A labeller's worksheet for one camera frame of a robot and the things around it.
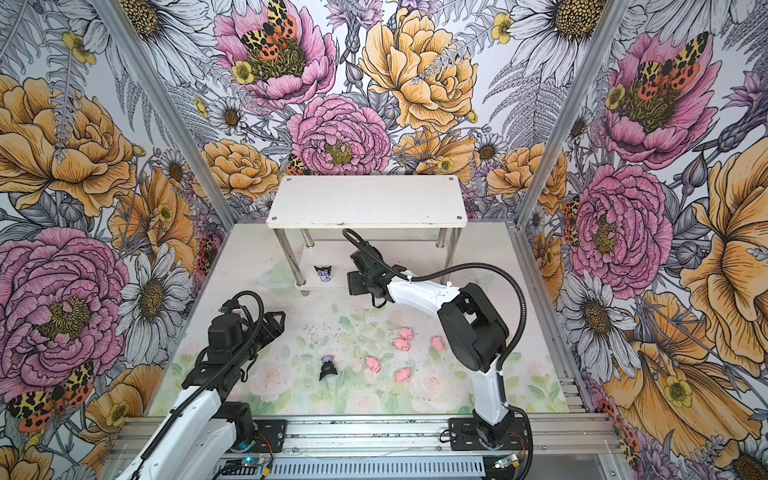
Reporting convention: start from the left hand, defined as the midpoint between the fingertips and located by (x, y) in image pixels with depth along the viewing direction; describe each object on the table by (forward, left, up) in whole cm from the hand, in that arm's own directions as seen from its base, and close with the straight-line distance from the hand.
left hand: (277, 328), depth 85 cm
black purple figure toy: (-10, -15, -5) cm, 18 cm away
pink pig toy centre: (-9, -27, -5) cm, 29 cm away
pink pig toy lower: (-12, -35, -6) cm, 37 cm away
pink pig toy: (-3, -35, -5) cm, 36 cm away
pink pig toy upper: (0, -36, -5) cm, 37 cm away
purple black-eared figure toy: (+16, -12, +4) cm, 20 cm away
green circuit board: (-30, +2, -7) cm, 31 cm away
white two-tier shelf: (+15, -15, +27) cm, 35 cm away
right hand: (+13, -23, 0) cm, 26 cm away
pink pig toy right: (-2, -45, -6) cm, 46 cm away
